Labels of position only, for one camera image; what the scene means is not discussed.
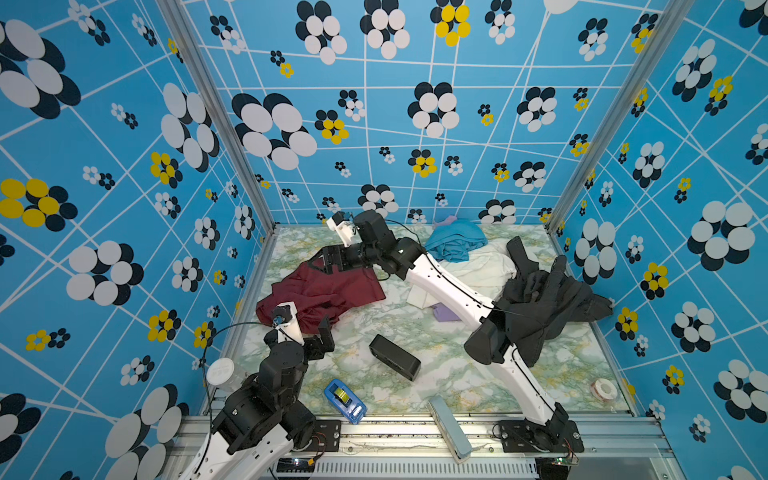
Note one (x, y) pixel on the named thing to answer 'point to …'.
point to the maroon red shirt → (317, 294)
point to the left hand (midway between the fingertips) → (312, 319)
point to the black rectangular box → (394, 356)
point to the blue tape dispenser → (345, 399)
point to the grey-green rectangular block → (449, 428)
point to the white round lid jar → (223, 374)
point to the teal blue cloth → (454, 241)
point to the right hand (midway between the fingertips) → (322, 261)
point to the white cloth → (486, 271)
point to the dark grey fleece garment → (536, 303)
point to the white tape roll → (604, 389)
